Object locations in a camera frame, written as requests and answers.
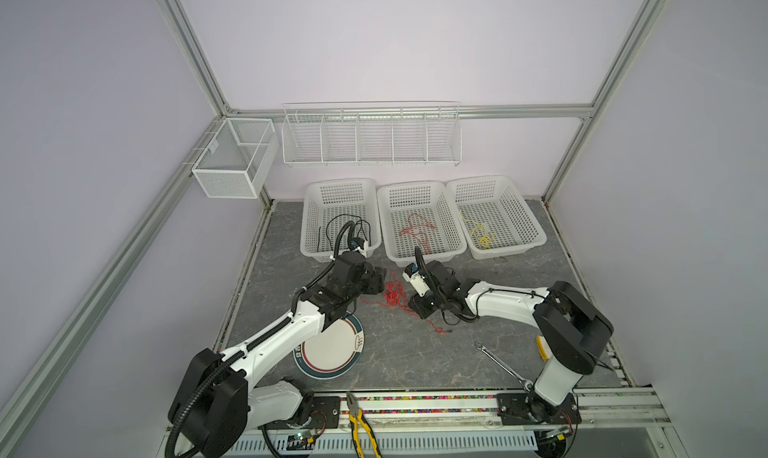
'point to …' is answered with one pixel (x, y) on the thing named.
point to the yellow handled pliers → (357, 421)
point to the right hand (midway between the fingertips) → (413, 303)
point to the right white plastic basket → (493, 217)
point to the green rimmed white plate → (333, 352)
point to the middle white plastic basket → (419, 214)
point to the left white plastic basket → (329, 204)
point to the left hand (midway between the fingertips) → (376, 273)
